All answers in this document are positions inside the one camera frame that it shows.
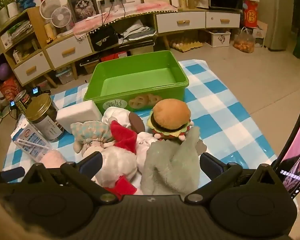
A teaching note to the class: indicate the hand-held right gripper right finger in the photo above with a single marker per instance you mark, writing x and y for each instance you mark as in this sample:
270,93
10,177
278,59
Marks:
211,161

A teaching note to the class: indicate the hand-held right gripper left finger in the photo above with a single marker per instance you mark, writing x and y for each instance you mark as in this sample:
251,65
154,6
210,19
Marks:
91,161

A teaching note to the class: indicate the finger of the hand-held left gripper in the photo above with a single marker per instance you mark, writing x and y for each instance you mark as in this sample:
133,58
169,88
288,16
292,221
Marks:
13,173

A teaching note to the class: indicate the white doll red clothes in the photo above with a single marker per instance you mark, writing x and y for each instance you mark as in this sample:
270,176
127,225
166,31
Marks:
117,162

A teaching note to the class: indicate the bunny plush checkered hat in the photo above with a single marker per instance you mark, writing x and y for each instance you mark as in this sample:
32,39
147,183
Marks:
90,130

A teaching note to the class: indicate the pink plush toy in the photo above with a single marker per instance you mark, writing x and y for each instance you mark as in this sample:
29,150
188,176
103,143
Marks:
52,158

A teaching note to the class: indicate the grey plush toy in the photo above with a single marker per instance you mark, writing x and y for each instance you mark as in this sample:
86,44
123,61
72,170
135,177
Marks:
165,165

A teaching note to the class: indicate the white foam block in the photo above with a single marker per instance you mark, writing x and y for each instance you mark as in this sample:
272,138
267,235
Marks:
77,115

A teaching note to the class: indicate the white plush brown patch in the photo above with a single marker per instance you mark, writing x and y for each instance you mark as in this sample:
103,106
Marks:
117,116

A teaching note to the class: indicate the hamburger plush toy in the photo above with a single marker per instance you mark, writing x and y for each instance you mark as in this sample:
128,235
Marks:
170,112

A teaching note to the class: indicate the green plastic bin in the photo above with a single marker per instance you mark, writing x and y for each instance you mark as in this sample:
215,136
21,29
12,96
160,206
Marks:
140,90

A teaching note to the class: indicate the blue white carton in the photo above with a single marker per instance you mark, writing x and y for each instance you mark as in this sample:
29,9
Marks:
32,140

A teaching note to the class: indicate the blurred beige fuzzy cloth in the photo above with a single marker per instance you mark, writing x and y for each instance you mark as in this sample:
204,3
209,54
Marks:
5,220

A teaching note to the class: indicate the blue white checkered mat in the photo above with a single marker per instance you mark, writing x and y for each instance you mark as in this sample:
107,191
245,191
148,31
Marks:
215,110

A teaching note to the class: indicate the dark tin can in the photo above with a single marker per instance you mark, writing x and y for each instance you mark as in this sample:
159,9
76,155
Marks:
23,102

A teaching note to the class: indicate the red printed box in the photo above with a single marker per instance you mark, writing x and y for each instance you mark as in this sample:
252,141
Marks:
10,88

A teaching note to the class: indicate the small lit screen device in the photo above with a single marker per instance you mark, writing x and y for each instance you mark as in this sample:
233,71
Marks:
36,91

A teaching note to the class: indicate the clear box blue lid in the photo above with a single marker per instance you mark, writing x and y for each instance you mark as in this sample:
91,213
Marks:
64,76

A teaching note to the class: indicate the storage box dark lid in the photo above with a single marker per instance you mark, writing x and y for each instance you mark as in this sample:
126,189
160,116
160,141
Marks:
88,65

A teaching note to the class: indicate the purple ball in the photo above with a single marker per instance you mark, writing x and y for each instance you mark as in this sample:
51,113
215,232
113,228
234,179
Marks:
3,70

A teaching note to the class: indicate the egg tray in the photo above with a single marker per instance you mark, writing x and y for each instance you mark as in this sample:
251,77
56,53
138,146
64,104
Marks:
187,45

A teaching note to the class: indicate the white plastic crate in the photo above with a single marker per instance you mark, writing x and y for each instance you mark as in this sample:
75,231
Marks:
219,38

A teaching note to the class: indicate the black bag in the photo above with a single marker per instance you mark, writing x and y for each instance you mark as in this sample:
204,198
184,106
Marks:
103,38

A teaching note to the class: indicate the plastic bag of oranges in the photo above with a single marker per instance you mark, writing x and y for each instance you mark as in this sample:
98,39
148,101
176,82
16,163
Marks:
244,42

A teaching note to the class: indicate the wooden sideboard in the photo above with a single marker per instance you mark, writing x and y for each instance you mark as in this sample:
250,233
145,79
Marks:
150,45

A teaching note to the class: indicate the yellow cylinder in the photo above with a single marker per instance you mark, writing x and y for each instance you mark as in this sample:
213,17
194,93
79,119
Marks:
50,31

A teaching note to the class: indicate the cardboard box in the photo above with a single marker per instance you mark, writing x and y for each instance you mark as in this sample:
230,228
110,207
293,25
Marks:
260,33

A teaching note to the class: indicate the pile of folded cloths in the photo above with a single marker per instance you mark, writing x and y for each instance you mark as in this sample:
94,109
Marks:
137,31

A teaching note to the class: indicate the stack of papers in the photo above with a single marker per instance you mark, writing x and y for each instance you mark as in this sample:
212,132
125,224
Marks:
20,30

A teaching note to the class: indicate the green bag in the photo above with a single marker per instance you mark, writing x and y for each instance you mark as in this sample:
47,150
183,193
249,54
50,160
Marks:
299,47

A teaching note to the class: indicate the white desk fan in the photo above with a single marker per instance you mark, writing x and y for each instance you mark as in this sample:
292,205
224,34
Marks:
47,5
61,17

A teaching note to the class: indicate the red gift bag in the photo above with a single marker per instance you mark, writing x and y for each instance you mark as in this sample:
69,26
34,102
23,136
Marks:
250,13

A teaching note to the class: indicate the framed cat picture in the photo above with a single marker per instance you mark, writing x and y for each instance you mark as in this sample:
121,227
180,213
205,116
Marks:
83,6

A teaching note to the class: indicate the wooden shelf unit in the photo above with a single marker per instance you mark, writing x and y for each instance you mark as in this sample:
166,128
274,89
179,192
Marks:
30,12

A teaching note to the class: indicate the pink cloth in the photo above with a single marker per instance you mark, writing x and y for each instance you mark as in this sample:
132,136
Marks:
140,7

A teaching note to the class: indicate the silver fridge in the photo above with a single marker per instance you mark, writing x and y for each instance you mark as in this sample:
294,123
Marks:
285,10

